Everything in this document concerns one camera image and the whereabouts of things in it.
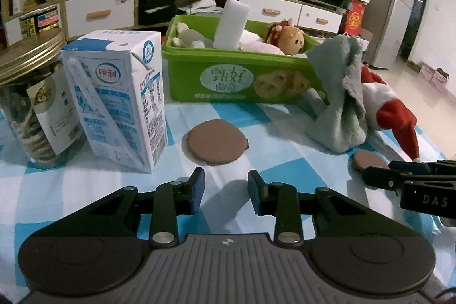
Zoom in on grey refrigerator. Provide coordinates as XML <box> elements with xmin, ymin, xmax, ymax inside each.
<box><xmin>363</xmin><ymin>0</ymin><xmax>434</xmax><ymax>68</ymax></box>

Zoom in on pink plush doll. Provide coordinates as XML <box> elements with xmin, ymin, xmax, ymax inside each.
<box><xmin>239</xmin><ymin>20</ymin><xmax>308</xmax><ymax>58</ymax></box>

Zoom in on red gift box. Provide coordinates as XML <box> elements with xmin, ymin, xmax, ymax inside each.
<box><xmin>343</xmin><ymin>0</ymin><xmax>372</xmax><ymax>38</ymax></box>

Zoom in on black box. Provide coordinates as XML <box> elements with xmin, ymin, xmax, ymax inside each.
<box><xmin>138</xmin><ymin>0</ymin><xmax>178</xmax><ymax>26</ymax></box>

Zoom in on white foam block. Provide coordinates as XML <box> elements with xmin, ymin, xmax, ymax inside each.
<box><xmin>213</xmin><ymin>0</ymin><xmax>250</xmax><ymax>49</ymax></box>

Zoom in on brown round pad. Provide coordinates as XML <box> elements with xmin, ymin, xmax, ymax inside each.
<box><xmin>351</xmin><ymin>151</ymin><xmax>390</xmax><ymax>171</ymax></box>
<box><xmin>186</xmin><ymin>119</ymin><xmax>249</xmax><ymax>162</ymax></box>

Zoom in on blue white milk carton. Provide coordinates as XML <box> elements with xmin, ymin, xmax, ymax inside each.
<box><xmin>60</xmin><ymin>30</ymin><xmax>169</xmax><ymax>174</ymax></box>

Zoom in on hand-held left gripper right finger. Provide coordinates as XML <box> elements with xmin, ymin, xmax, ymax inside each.
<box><xmin>247</xmin><ymin>170</ymin><xmax>371</xmax><ymax>248</ymax></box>

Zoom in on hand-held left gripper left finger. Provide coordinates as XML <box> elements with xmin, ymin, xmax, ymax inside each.
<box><xmin>82</xmin><ymin>168</ymin><xmax>206</xmax><ymax>248</ymax></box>

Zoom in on red white santa plush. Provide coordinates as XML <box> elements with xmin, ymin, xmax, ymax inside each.
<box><xmin>359</xmin><ymin>65</ymin><xmax>420</xmax><ymax>163</ymax></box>

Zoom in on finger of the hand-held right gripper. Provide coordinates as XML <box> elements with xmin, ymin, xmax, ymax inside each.
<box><xmin>362</xmin><ymin>166</ymin><xmax>414</xmax><ymax>197</ymax></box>
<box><xmin>388</xmin><ymin>159</ymin><xmax>456</xmax><ymax>175</ymax></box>

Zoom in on white cloth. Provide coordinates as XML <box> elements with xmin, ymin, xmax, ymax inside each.
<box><xmin>243</xmin><ymin>29</ymin><xmax>268</xmax><ymax>43</ymax></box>

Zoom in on long cabinet with white drawers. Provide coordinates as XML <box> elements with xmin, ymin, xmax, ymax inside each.
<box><xmin>60</xmin><ymin>0</ymin><xmax>347</xmax><ymax>42</ymax></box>

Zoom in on glass jar with gold lid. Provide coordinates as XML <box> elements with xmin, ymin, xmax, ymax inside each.
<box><xmin>0</xmin><ymin>29</ymin><xmax>87</xmax><ymax>168</ymax></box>

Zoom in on black yellow label tin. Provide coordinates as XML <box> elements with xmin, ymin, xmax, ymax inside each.
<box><xmin>19</xmin><ymin>6</ymin><xmax>62</xmax><ymax>38</ymax></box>

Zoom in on blue white checkered blanket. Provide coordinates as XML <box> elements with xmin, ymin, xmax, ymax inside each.
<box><xmin>0</xmin><ymin>100</ymin><xmax>456</xmax><ymax>304</ymax></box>

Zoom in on grey green fluffy towel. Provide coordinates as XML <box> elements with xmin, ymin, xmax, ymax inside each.
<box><xmin>301</xmin><ymin>34</ymin><xmax>368</xmax><ymax>152</ymax></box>

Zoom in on small white plush toy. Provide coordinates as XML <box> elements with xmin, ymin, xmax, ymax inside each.
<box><xmin>172</xmin><ymin>22</ymin><xmax>208</xmax><ymax>49</ymax></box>

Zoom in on small cardboard boxes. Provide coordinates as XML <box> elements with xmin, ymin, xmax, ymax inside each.
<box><xmin>418</xmin><ymin>63</ymin><xmax>450</xmax><ymax>93</ymax></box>

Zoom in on folded clothes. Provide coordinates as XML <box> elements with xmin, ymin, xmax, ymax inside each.
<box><xmin>177</xmin><ymin>0</ymin><xmax>229</xmax><ymax>17</ymax></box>

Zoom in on green plastic bin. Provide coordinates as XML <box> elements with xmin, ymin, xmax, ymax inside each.
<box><xmin>162</xmin><ymin>14</ymin><xmax>330</xmax><ymax>106</ymax></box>

